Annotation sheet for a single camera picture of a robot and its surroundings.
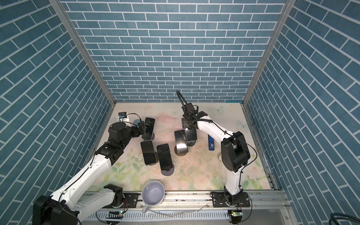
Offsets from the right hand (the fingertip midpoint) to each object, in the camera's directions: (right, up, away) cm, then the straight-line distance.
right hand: (187, 121), depth 93 cm
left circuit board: (-38, -48, -21) cm, 65 cm away
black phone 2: (-13, -20, -13) cm, 27 cm away
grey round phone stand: (-12, -31, -8) cm, 34 cm away
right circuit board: (+25, -49, -19) cm, 58 cm away
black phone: (-26, -5, -2) cm, 26 cm away
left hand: (-29, 0, -13) cm, 32 cm away
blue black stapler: (+16, -14, +1) cm, 21 cm away
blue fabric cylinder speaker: (-27, +1, -20) cm, 33 cm away
